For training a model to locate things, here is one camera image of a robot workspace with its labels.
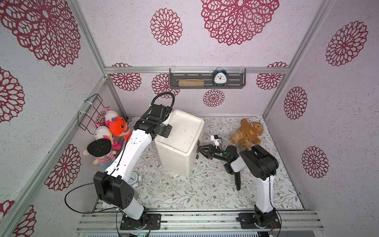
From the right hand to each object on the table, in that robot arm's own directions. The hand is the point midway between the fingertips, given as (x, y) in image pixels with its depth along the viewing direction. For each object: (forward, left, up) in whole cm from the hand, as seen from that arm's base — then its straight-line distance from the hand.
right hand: (197, 149), depth 86 cm
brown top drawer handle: (+1, 0, +6) cm, 6 cm away
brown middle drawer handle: (-1, 0, 0) cm, 1 cm away
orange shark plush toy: (+9, +47, +9) cm, 49 cm away
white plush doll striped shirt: (+6, +56, +8) cm, 57 cm away
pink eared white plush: (+20, +57, +8) cm, 61 cm away
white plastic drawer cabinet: (-10, +10, +11) cm, 18 cm away
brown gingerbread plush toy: (+17, -34, -6) cm, 39 cm away
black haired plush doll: (-7, +50, +10) cm, 52 cm away
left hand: (+6, +19, +12) cm, 23 cm away
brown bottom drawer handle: (0, 0, -9) cm, 9 cm away
